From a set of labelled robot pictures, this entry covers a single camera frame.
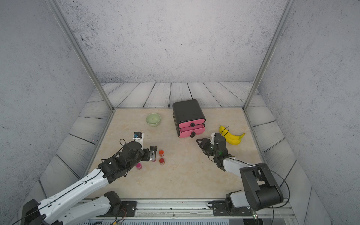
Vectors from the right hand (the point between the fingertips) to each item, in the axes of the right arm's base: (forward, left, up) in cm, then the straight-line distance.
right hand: (197, 141), depth 88 cm
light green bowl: (+24, +33, -7) cm, 42 cm away
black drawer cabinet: (+14, +5, +5) cm, 16 cm away
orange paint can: (-5, +23, -7) cm, 25 cm away
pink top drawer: (+11, +3, +5) cm, 12 cm away
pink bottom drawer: (+8, +4, -1) cm, 8 cm away
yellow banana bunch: (+5, -23, -5) cm, 24 cm away
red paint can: (-9, +22, -8) cm, 26 cm away
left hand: (-9, +25, +7) cm, 28 cm away
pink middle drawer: (+9, +3, +3) cm, 10 cm away
